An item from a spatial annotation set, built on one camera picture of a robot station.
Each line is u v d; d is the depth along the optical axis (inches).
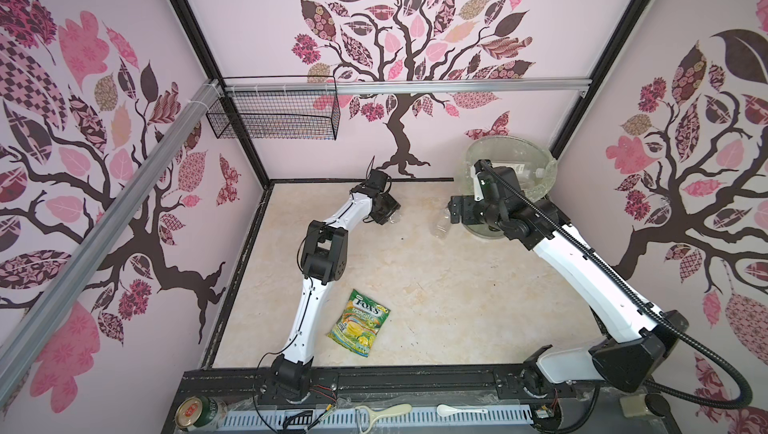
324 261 25.5
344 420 27.4
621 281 16.5
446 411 27.4
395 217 40.8
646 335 15.2
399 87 36.2
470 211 25.8
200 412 24.3
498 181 21.3
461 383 29.7
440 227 40.6
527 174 36.2
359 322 32.2
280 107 37.3
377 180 35.1
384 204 38.1
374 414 27.0
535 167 35.4
